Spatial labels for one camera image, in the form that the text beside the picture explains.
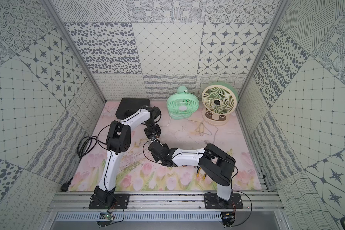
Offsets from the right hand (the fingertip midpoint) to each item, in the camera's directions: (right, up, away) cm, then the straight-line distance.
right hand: (159, 149), depth 89 cm
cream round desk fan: (+39, +32, 0) cm, 50 cm away
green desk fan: (+15, +28, +3) cm, 32 cm away
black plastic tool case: (-27, +29, +23) cm, 46 cm away
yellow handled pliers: (+25, -11, -5) cm, 27 cm away
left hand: (-3, +6, +10) cm, 12 cm away
